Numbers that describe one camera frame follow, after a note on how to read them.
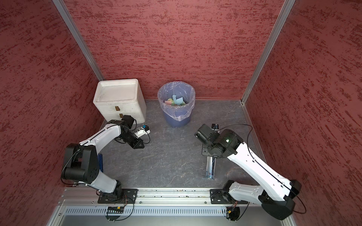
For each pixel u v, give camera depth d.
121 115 0.95
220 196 0.74
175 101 1.00
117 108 0.89
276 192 0.37
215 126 0.61
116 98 0.89
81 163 0.45
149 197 0.75
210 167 0.61
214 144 0.45
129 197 0.74
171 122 1.00
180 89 0.97
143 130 0.81
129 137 0.74
